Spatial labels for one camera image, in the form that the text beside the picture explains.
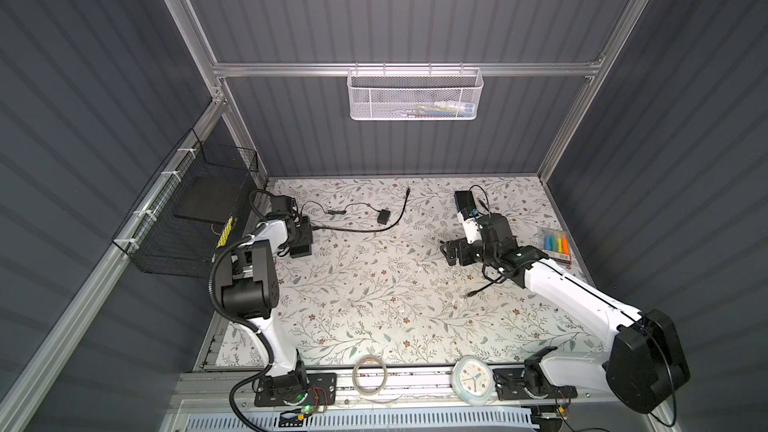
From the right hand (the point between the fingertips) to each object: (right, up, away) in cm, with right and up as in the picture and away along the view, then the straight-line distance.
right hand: (458, 245), depth 85 cm
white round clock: (+1, -31, -13) cm, 34 cm away
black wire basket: (-73, +6, -12) cm, 74 cm away
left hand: (-51, +1, +14) cm, 53 cm away
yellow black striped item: (-59, +5, -14) cm, 61 cm away
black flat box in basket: (-65, +13, -11) cm, 67 cm away
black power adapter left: (-22, +7, +21) cm, 32 cm away
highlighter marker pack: (+36, -2, +14) cm, 39 cm away
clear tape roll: (-25, -33, -8) cm, 42 cm away
